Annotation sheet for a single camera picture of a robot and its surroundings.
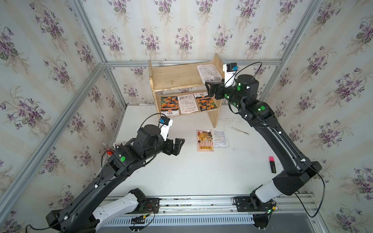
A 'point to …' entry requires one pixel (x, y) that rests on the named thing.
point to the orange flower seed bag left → (169, 106)
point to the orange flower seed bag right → (204, 102)
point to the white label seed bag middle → (187, 104)
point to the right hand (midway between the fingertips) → (216, 80)
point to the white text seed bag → (220, 139)
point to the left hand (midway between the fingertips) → (178, 139)
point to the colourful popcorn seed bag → (205, 141)
